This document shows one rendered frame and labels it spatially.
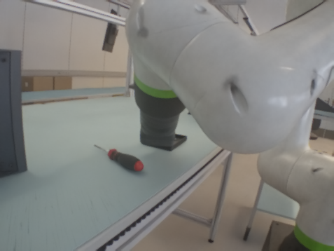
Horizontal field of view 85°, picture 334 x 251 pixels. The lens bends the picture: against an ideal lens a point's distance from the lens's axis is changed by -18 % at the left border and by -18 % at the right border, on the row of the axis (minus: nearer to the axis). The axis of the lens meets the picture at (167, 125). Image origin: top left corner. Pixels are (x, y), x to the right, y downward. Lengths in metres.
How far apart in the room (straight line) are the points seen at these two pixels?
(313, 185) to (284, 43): 0.34
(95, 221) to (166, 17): 0.24
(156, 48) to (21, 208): 0.26
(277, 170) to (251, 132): 0.37
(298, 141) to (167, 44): 0.42
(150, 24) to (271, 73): 0.13
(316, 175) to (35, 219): 0.49
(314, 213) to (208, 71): 0.40
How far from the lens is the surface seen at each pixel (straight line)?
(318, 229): 0.52
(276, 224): 0.70
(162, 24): 0.22
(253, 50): 0.19
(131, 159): 0.40
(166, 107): 0.32
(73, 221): 0.29
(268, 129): 0.18
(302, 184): 0.51
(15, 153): 0.41
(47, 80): 3.92
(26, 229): 0.29
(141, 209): 0.32
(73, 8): 1.20
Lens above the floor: 1.18
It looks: 13 degrees down
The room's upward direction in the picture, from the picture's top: 5 degrees clockwise
